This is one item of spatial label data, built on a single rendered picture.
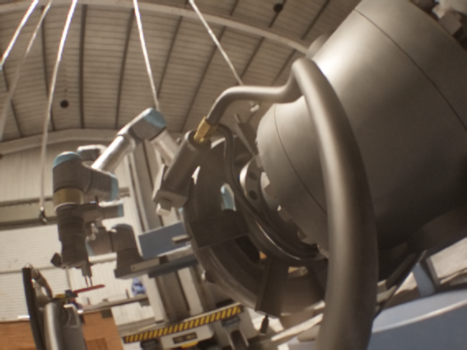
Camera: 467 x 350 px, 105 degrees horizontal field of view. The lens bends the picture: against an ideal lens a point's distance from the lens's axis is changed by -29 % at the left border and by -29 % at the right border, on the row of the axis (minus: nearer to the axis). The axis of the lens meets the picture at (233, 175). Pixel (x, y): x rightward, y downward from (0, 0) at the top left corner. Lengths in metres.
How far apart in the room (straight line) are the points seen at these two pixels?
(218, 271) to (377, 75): 0.63
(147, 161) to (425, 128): 1.85
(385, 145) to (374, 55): 0.16
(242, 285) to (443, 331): 0.56
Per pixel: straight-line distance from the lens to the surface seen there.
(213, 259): 0.75
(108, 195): 0.80
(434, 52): 0.47
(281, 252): 0.80
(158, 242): 1.68
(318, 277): 0.94
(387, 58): 0.48
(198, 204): 0.79
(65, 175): 0.71
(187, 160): 0.67
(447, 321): 0.37
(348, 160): 0.17
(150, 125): 1.24
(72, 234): 0.65
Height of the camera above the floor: 0.39
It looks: 24 degrees up
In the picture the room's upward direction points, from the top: 22 degrees counter-clockwise
